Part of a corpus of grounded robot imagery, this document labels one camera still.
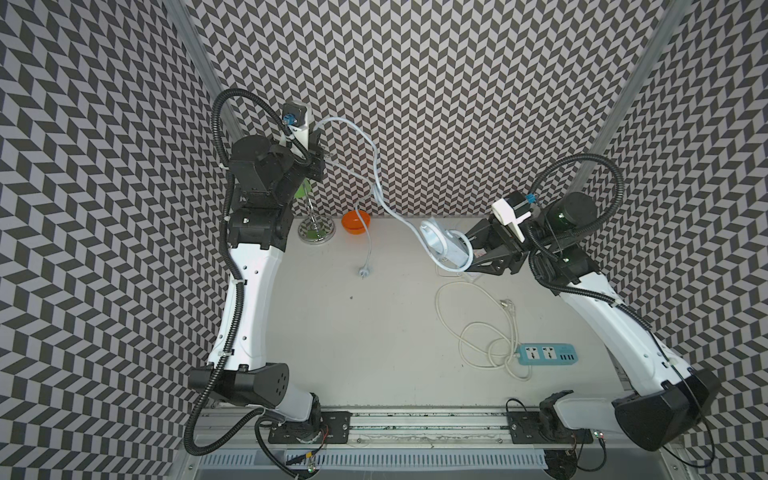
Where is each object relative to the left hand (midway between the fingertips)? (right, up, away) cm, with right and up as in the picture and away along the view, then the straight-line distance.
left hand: (315, 132), depth 60 cm
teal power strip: (+59, -54, +22) cm, 82 cm away
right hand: (+28, -26, -9) cm, 39 cm away
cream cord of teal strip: (+52, -42, +32) cm, 74 cm away
